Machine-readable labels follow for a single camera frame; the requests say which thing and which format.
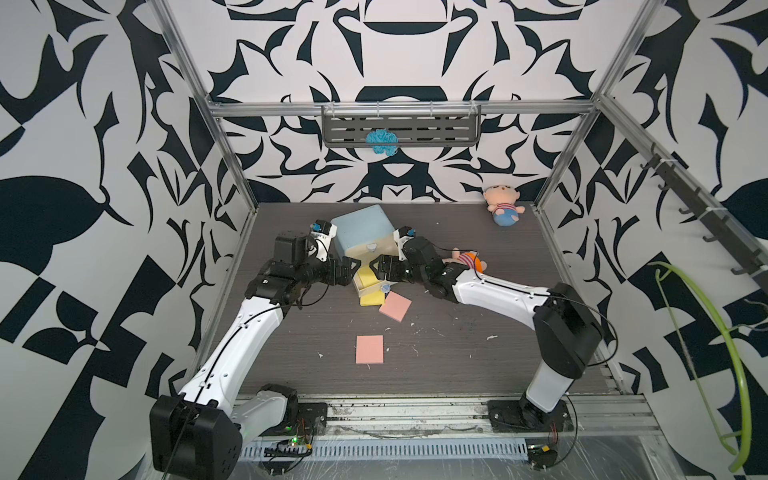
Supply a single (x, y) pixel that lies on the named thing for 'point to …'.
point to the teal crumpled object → (383, 136)
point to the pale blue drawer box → (366, 234)
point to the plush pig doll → (470, 259)
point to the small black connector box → (540, 457)
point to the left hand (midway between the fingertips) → (342, 253)
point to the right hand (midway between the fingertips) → (379, 260)
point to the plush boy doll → (501, 199)
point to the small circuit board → (304, 440)
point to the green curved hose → (744, 456)
